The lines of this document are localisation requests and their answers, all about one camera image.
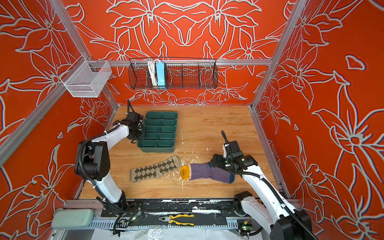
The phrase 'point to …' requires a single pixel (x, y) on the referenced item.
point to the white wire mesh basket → (86, 78)
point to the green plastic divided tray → (160, 132)
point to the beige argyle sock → (155, 171)
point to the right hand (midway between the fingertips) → (214, 162)
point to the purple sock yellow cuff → (205, 171)
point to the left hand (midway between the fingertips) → (140, 134)
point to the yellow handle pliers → (169, 217)
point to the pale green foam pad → (71, 218)
